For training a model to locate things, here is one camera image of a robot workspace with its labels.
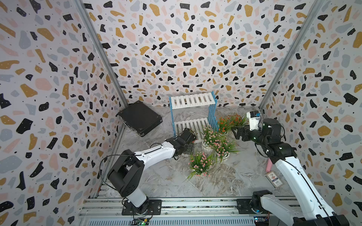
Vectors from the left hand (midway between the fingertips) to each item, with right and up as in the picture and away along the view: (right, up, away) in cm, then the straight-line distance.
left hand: (189, 146), depth 89 cm
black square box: (-39, +19, +19) cm, 47 cm away
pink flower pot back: (+12, +7, -6) cm, 15 cm away
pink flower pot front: (+6, -8, -13) cm, 16 cm away
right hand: (+26, +13, -14) cm, 33 cm away
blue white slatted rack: (+4, +24, +31) cm, 39 cm away
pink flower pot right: (+20, 0, -8) cm, 21 cm away
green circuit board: (-24, -34, -19) cm, 46 cm away
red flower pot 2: (+31, +16, +4) cm, 36 cm away
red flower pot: (+22, +13, +3) cm, 26 cm away
